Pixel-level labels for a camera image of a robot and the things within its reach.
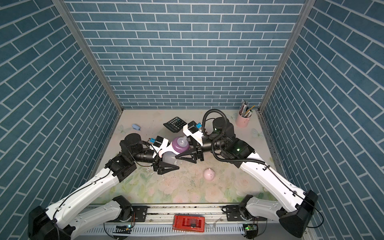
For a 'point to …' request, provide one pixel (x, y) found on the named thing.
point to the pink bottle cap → (209, 174)
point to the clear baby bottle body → (169, 156)
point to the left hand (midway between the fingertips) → (181, 162)
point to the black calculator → (175, 124)
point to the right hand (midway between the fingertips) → (180, 150)
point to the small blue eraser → (134, 126)
